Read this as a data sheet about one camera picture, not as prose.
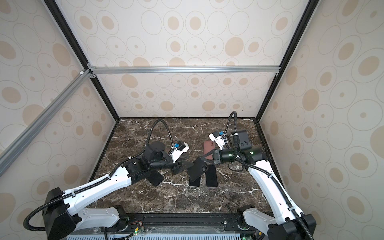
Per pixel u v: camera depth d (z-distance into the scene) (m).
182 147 0.59
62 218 0.38
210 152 0.64
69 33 0.75
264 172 0.46
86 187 0.44
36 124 0.60
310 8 0.69
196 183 0.87
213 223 0.75
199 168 0.69
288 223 0.37
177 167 0.60
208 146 1.03
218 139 0.65
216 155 0.59
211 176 0.87
